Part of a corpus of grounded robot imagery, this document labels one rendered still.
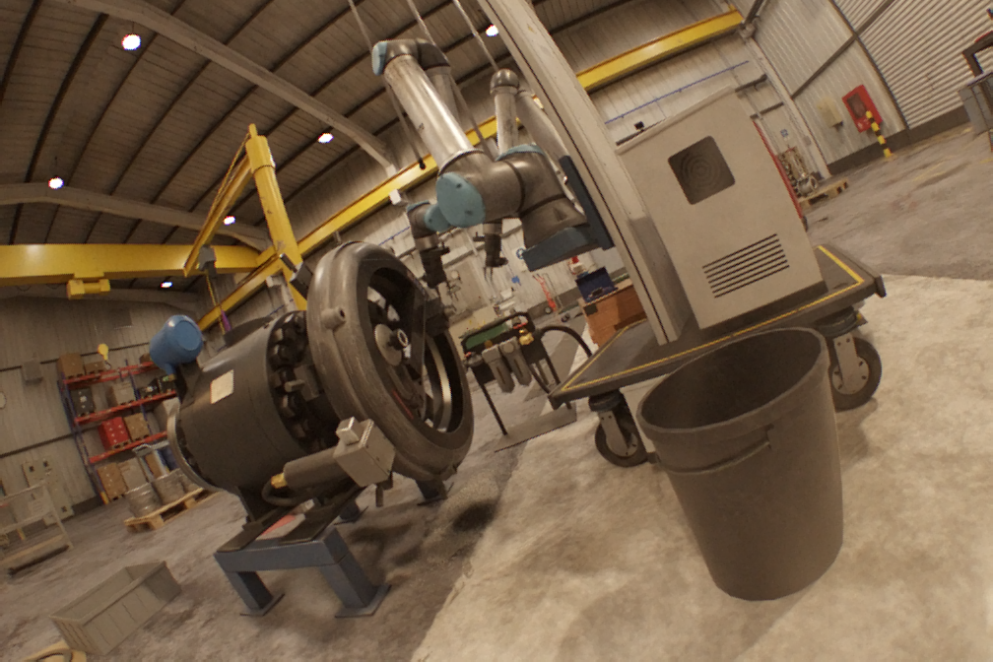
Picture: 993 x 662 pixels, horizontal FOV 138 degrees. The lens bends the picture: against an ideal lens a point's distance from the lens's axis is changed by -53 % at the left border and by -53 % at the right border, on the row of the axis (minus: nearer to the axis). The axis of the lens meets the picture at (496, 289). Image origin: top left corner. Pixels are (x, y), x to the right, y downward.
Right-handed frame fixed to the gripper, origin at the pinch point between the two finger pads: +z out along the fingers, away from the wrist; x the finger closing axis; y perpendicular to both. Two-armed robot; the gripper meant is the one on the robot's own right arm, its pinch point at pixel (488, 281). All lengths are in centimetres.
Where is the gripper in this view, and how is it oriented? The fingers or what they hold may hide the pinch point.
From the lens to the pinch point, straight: 182.6
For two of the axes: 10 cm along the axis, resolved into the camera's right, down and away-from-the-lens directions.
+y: 8.7, 0.1, -4.9
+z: 0.1, 10.0, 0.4
